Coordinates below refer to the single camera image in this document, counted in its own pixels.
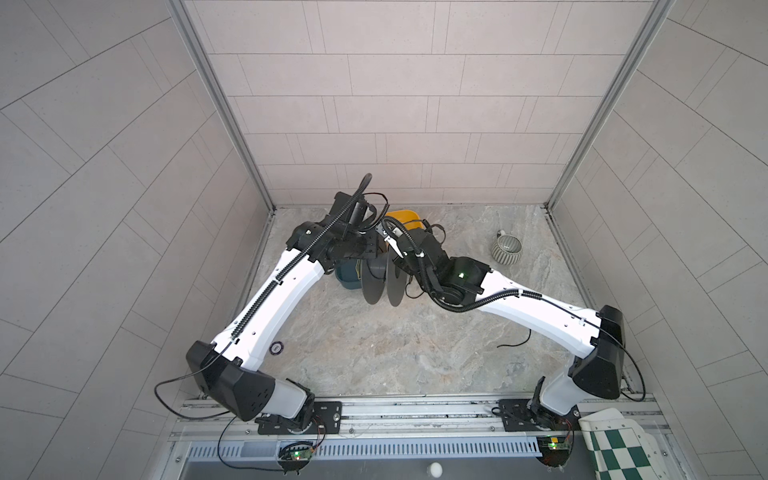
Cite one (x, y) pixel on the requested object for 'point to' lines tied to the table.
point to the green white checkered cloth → (621, 449)
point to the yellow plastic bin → (406, 215)
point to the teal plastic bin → (346, 274)
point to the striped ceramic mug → (507, 249)
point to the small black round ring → (281, 346)
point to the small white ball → (436, 469)
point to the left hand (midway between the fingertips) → (381, 241)
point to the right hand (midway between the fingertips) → (405, 234)
